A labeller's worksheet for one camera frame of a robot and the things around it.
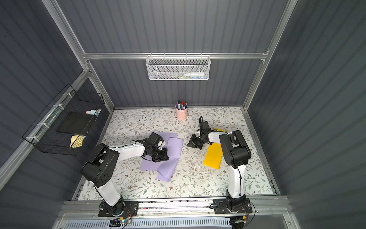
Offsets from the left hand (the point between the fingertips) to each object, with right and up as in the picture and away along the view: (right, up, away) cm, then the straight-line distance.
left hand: (171, 160), depth 90 cm
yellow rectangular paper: (+28, +3, +3) cm, 28 cm away
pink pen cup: (+6, +35, +15) cm, 39 cm away
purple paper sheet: (-3, -4, -5) cm, 7 cm away
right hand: (+10, +8, +6) cm, 14 cm away
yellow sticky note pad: (-37, +16, -29) cm, 50 cm away
